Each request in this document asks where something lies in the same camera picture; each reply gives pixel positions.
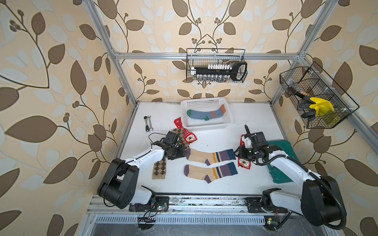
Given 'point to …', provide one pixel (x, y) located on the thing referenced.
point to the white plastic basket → (205, 104)
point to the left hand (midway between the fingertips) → (182, 151)
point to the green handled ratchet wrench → (147, 126)
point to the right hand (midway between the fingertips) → (236, 154)
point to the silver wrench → (150, 123)
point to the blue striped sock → (207, 115)
